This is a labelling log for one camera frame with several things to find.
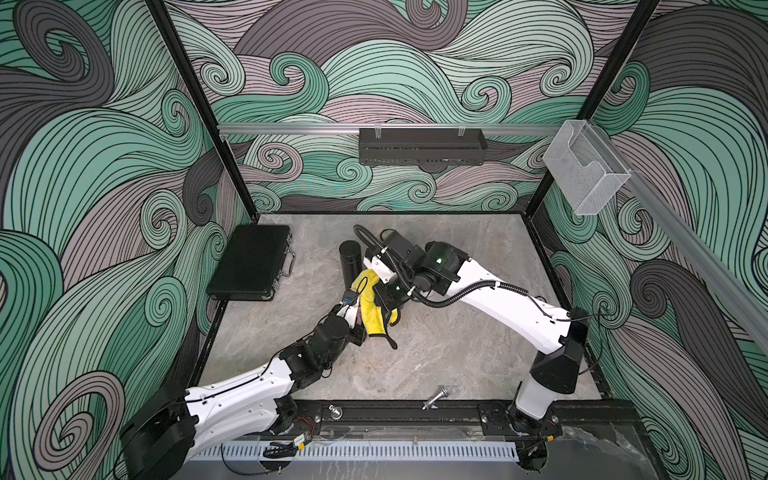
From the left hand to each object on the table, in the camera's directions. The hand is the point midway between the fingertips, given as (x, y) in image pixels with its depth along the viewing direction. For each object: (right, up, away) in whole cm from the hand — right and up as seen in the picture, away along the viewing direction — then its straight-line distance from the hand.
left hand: (363, 305), depth 80 cm
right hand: (+3, +3, -10) cm, 10 cm away
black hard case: (-39, +12, +24) cm, 48 cm away
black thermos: (-3, +15, 0) cm, 15 cm away
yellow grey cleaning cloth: (+3, +1, -12) cm, 13 cm away
